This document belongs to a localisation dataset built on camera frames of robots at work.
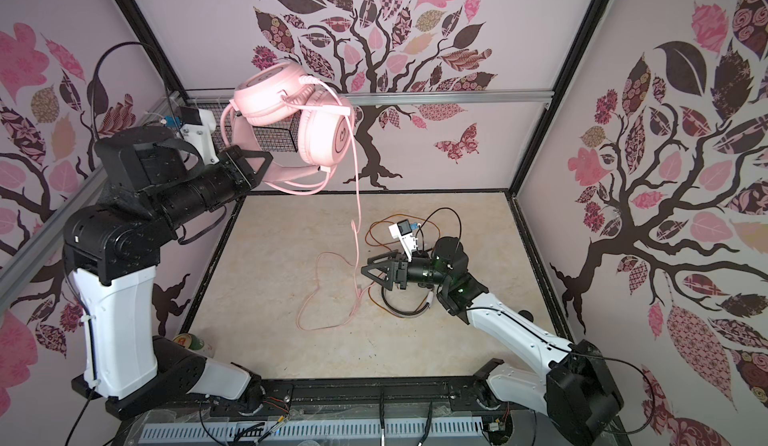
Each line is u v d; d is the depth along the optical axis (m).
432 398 0.75
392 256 0.68
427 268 0.62
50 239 0.54
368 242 1.06
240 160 0.43
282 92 0.33
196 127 0.43
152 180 0.33
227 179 0.43
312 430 0.70
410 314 0.86
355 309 0.90
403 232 0.63
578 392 0.40
